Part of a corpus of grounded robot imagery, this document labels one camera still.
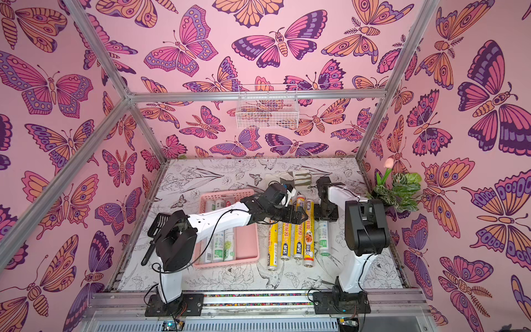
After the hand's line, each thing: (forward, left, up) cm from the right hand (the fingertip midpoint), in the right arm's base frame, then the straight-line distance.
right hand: (320, 218), depth 95 cm
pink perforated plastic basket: (-10, +33, 0) cm, 35 cm away
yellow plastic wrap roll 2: (-12, +16, +3) cm, 21 cm away
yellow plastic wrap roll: (-15, +22, +2) cm, 26 cm away
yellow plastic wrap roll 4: (-9, +6, +3) cm, 11 cm away
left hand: (-7, +10, +13) cm, 18 cm away
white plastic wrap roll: (+2, +51, +4) cm, 52 cm away
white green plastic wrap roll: (-11, +40, +3) cm, 42 cm away
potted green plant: (-2, -23, +25) cm, 34 cm away
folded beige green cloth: (+24, +9, 0) cm, 26 cm away
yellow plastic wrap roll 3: (-9, +11, +3) cm, 14 cm away
